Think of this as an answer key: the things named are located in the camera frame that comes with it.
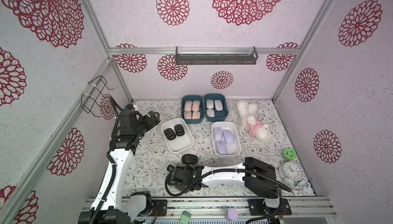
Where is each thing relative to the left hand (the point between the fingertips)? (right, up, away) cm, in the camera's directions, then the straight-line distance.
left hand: (153, 118), depth 77 cm
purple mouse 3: (+37, -18, +15) cm, 44 cm away
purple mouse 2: (+42, -12, +19) cm, 48 cm away
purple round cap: (+37, -41, -12) cm, 56 cm away
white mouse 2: (+39, +9, +40) cm, 56 cm away
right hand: (+13, -32, +5) cm, 35 cm away
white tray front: (+11, -17, +24) cm, 31 cm away
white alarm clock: (+73, -29, +4) cm, 78 cm away
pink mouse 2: (+22, +2, +32) cm, 38 cm away
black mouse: (+5, -10, +20) cm, 23 cm away
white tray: (+46, -20, +19) cm, 53 cm away
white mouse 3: (+31, +3, +32) cm, 45 cm away
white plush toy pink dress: (+58, -6, +15) cm, 60 cm away
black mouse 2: (+10, -8, +23) cm, 26 cm away
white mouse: (+32, +10, +39) cm, 51 cm away
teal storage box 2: (+39, +1, +33) cm, 51 cm away
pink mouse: (+16, +2, +32) cm, 36 cm away
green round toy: (+75, -21, +10) cm, 78 cm away
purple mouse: (+36, -10, +20) cm, 42 cm away
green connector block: (+17, -45, -7) cm, 49 cm away
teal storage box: (+19, +15, +40) cm, 46 cm away
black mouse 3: (+18, -24, +11) cm, 31 cm away
